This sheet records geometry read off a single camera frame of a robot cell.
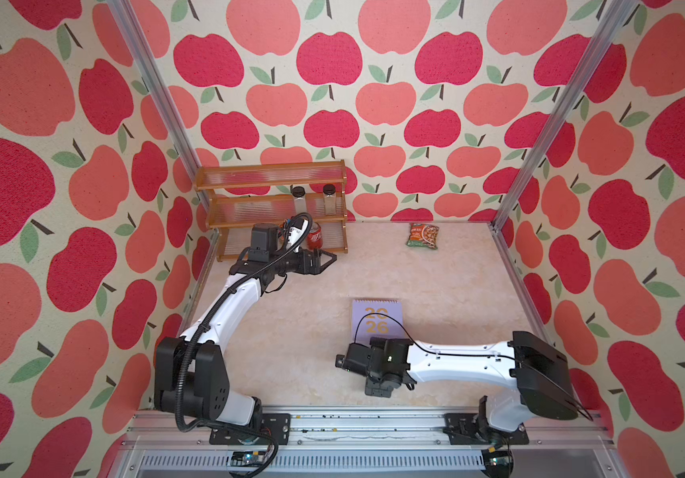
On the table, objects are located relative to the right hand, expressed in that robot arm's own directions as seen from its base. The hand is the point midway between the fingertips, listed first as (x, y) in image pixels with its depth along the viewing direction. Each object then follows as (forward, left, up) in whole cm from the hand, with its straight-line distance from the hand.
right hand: (377, 366), depth 80 cm
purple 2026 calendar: (+3, +2, +22) cm, 22 cm away
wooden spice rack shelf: (+57, +56, +9) cm, 81 cm away
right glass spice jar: (+49, +19, +19) cm, 55 cm away
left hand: (+21, +16, +19) cm, 32 cm away
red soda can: (+41, +24, +5) cm, 48 cm away
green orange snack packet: (+53, -17, -2) cm, 56 cm away
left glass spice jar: (+46, +28, +21) cm, 58 cm away
